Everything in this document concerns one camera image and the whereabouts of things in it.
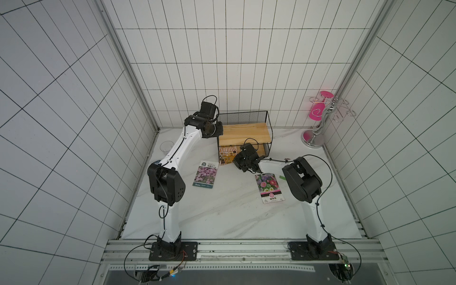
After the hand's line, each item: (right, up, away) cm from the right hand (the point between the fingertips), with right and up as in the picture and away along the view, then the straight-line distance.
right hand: (225, 161), depth 100 cm
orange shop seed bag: (+1, +3, +3) cm, 5 cm away
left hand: (-3, +15, -12) cm, 20 cm away
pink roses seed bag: (+24, -13, -8) cm, 29 cm away
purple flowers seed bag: (-11, -6, -3) cm, 13 cm away
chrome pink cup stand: (+59, +33, +1) cm, 68 cm away
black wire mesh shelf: (+17, +19, -1) cm, 26 cm away
